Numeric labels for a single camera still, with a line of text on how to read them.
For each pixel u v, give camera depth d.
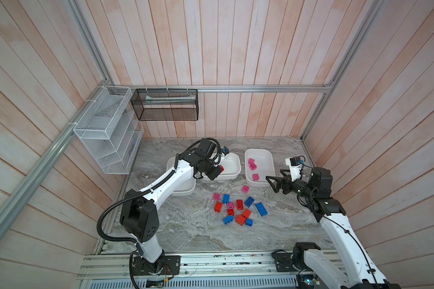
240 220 0.86
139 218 0.44
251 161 1.07
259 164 1.07
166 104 1.05
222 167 0.83
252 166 1.04
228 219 0.85
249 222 0.84
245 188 0.95
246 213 0.87
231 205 0.90
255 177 1.00
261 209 0.88
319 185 0.56
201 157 0.63
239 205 0.90
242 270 0.73
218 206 0.90
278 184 0.67
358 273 0.40
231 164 1.05
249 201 0.90
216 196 0.92
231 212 0.88
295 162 0.65
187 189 0.91
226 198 0.91
